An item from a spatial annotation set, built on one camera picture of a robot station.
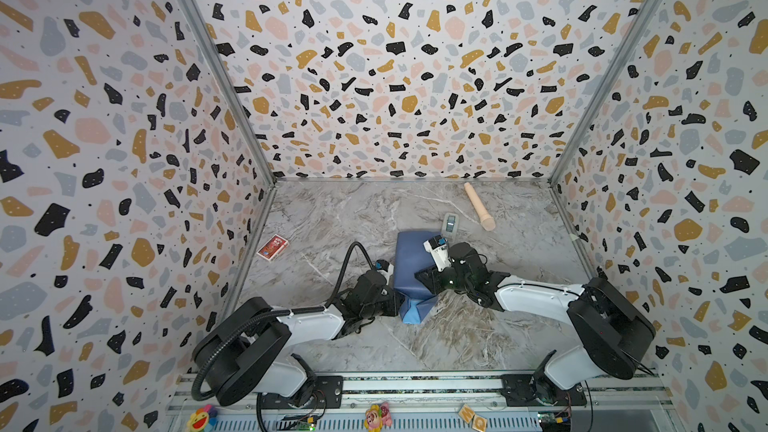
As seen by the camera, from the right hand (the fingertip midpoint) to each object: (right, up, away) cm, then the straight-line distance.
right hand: (413, 271), depth 85 cm
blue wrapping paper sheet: (0, +4, +5) cm, 6 cm away
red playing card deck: (-46, +4, +13) cm, 48 cm away
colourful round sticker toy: (-49, -31, -16) cm, 60 cm away
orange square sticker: (+12, -30, -15) cm, 36 cm away
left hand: (-2, -7, 0) cm, 7 cm away
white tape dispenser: (+14, +12, +18) cm, 26 cm away
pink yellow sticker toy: (-9, -30, -16) cm, 35 cm away
